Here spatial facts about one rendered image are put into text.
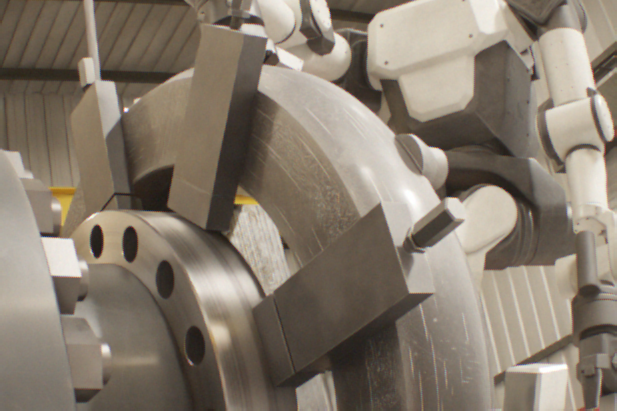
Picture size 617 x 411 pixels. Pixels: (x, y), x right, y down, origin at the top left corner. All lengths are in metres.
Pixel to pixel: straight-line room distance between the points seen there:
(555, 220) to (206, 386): 0.97
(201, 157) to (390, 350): 0.29
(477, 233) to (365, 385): 0.82
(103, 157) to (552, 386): 0.62
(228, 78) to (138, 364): 0.28
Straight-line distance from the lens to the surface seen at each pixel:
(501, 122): 1.76
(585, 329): 1.53
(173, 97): 1.14
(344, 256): 0.85
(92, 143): 1.24
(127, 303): 0.98
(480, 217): 1.68
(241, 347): 0.92
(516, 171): 1.78
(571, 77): 1.76
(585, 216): 1.63
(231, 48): 1.00
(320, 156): 0.92
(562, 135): 1.70
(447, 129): 1.77
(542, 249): 1.77
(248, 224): 1.19
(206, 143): 1.02
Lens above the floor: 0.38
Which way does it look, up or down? 22 degrees up
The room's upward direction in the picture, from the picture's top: 13 degrees counter-clockwise
